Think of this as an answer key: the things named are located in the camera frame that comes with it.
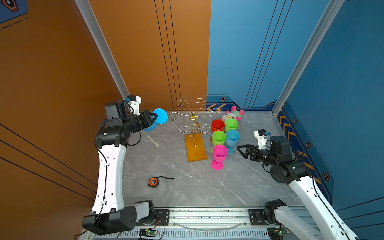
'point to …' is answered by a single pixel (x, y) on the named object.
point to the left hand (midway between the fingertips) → (157, 114)
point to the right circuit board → (277, 233)
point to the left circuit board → (147, 232)
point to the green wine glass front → (218, 138)
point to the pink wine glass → (220, 152)
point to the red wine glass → (217, 125)
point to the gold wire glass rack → (192, 123)
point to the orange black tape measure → (154, 182)
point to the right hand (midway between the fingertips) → (240, 149)
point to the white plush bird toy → (233, 114)
